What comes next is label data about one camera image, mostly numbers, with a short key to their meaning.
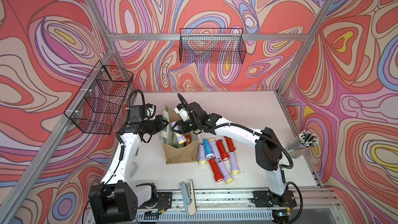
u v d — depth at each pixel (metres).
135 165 0.86
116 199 0.39
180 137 0.77
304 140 0.75
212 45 0.96
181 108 0.73
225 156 0.85
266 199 0.73
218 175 0.79
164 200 0.73
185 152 0.80
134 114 0.61
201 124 0.64
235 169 0.80
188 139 0.91
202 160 0.83
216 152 0.86
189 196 0.72
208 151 0.86
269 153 0.48
